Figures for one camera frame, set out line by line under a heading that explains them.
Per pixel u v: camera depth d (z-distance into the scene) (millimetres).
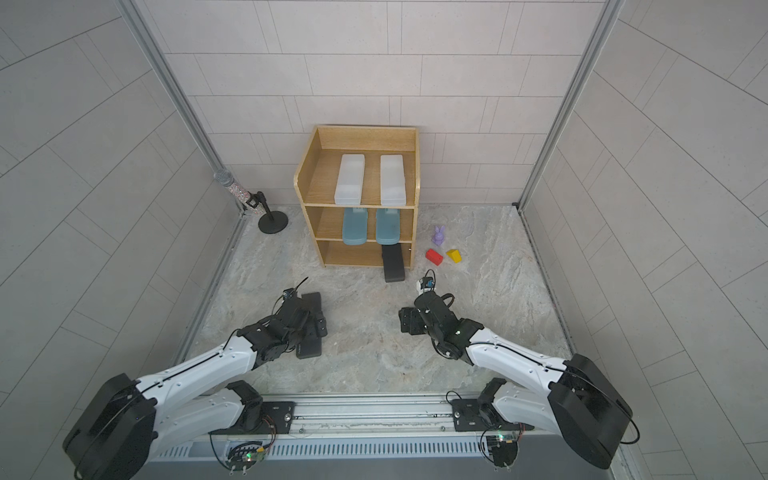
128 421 386
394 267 958
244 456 654
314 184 811
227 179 858
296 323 657
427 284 738
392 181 803
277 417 704
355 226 892
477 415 637
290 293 759
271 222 1088
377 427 708
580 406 395
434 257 1009
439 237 1039
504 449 682
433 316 620
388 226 892
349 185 802
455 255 1016
